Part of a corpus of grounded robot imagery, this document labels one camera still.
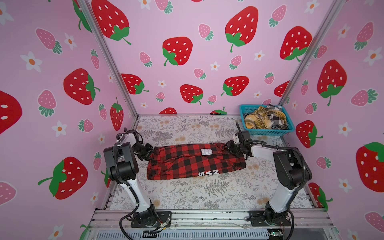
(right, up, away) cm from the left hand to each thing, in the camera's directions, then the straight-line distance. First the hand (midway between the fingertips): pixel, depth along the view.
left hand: (155, 154), depth 95 cm
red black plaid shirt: (+19, -4, -2) cm, 19 cm away
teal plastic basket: (+86, +15, +6) cm, 88 cm away
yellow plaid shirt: (+72, +23, +9) cm, 76 cm away
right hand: (+44, +4, +2) cm, 45 cm away
